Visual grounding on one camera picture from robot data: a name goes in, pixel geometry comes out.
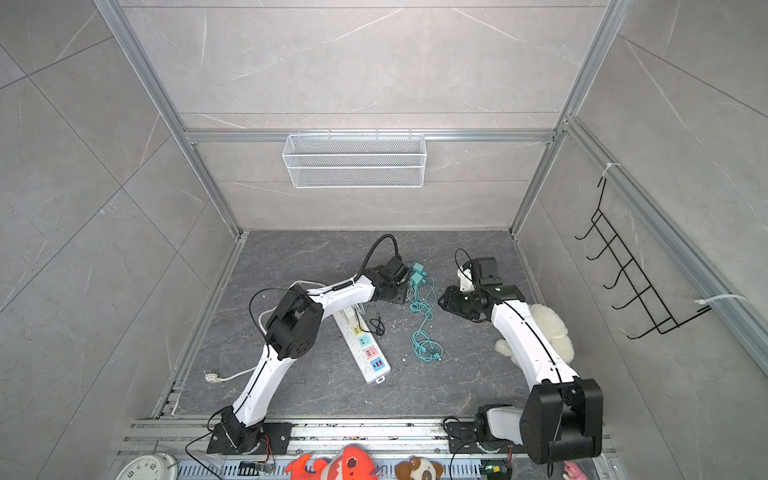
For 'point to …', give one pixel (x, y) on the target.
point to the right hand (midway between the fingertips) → (445, 299)
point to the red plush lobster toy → (353, 463)
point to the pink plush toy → (573, 470)
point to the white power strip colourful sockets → (365, 347)
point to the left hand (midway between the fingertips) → (400, 287)
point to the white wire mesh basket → (355, 161)
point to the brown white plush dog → (418, 469)
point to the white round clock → (160, 466)
